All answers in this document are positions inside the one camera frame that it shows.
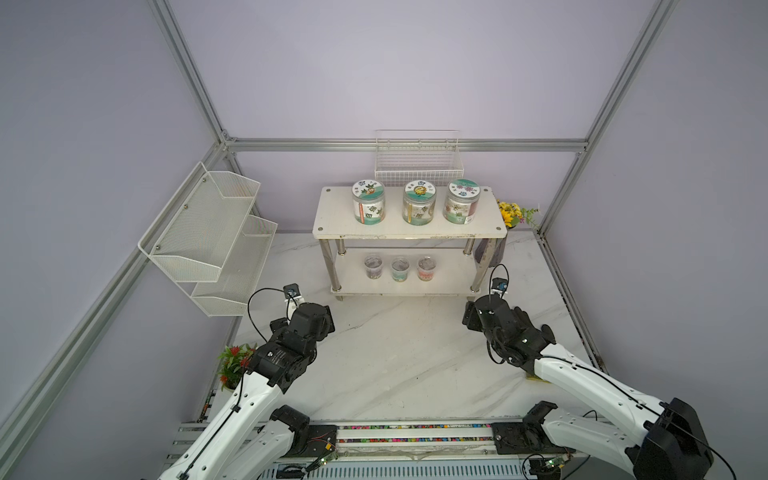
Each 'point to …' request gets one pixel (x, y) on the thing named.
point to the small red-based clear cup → (426, 268)
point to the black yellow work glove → (534, 377)
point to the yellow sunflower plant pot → (512, 215)
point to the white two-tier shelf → (345, 245)
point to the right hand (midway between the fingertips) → (478, 310)
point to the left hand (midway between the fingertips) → (305, 318)
